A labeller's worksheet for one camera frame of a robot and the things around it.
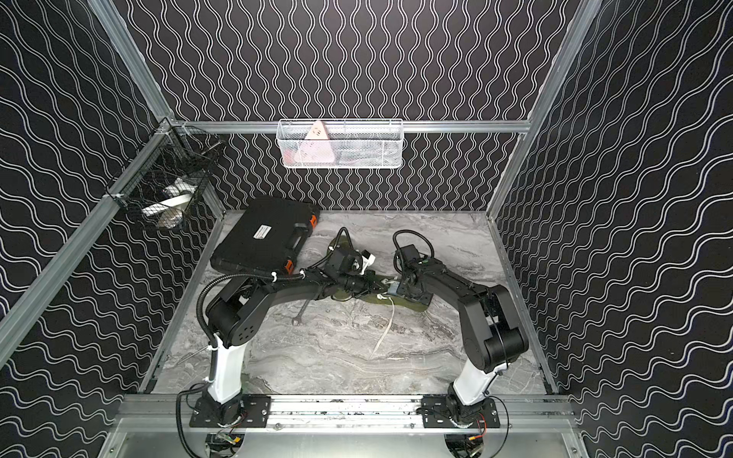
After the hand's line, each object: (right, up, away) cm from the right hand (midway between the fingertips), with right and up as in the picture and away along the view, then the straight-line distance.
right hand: (413, 292), depth 94 cm
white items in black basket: (-72, +25, -12) cm, 77 cm away
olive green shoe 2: (-8, -1, -6) cm, 10 cm away
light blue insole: (-7, +2, -2) cm, 7 cm away
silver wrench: (-37, -8, -3) cm, 38 cm away
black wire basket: (-79, +47, +1) cm, 92 cm away
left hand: (-8, +3, -6) cm, 11 cm away
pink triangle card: (-31, +46, -4) cm, 56 cm away
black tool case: (-51, +18, +9) cm, 55 cm away
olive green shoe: (-26, +17, +12) cm, 33 cm away
